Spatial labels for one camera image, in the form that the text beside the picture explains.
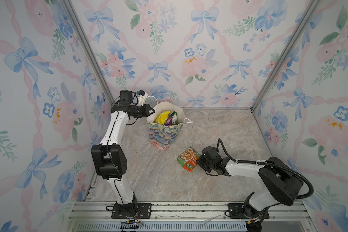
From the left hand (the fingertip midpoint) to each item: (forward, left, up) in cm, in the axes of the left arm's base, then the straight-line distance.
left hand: (154, 109), depth 85 cm
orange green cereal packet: (-19, -21, -25) cm, 38 cm away
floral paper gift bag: (-12, -4, -11) cm, 17 cm away
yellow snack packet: (-4, -5, -2) cm, 7 cm away
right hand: (-20, -25, -24) cm, 40 cm away
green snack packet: (+2, -11, -8) cm, 14 cm away
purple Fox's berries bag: (-3, -9, -7) cm, 11 cm away
